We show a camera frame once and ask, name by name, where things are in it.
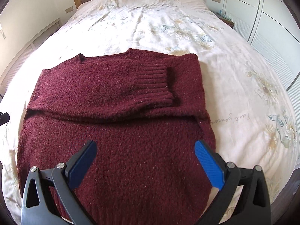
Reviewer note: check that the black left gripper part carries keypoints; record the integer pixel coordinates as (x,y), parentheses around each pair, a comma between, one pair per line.
(4,118)

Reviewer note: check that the wall outlet plate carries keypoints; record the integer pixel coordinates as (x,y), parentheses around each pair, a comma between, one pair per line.
(69,9)

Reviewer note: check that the dark red knit sweater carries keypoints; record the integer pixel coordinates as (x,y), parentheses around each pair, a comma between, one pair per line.
(145,111)

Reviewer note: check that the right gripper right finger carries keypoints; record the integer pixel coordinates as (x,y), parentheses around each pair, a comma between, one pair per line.
(253,205)

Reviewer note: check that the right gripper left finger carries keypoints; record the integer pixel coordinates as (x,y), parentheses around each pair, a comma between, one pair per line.
(38,206)

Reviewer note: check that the white floral bed duvet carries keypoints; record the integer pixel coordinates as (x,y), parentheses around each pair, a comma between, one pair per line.
(252,115)

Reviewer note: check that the wooden nightstand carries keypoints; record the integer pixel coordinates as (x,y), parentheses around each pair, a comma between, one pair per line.
(225,20)

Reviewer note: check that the white sliding wardrobe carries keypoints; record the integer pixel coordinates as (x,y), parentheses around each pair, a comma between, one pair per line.
(270,28)

